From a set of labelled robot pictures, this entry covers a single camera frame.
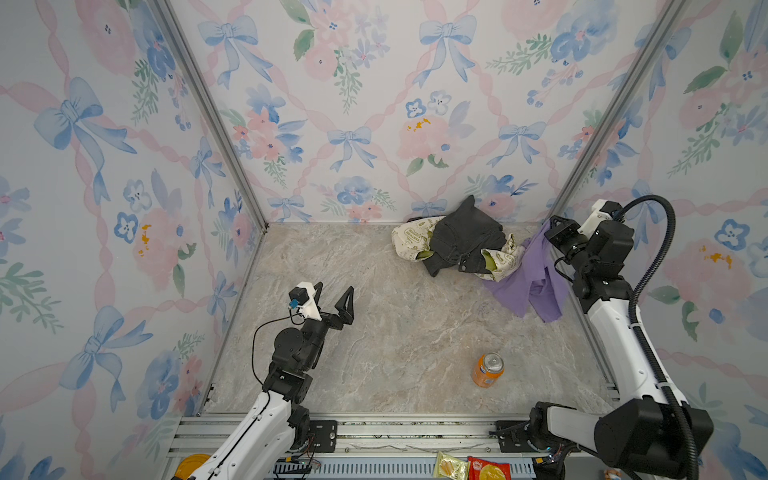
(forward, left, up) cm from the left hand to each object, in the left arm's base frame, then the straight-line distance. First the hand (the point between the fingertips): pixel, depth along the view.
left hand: (337, 285), depth 73 cm
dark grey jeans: (+29, -37, -13) cm, 49 cm away
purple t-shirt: (+13, -60, -16) cm, 64 cm away
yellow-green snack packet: (-35, -27, -23) cm, 49 cm away
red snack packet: (-35, -34, -23) cm, 54 cm away
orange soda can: (-15, -38, -13) cm, 43 cm away
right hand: (+14, -53, +11) cm, 56 cm away
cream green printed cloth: (+31, -21, -19) cm, 42 cm away
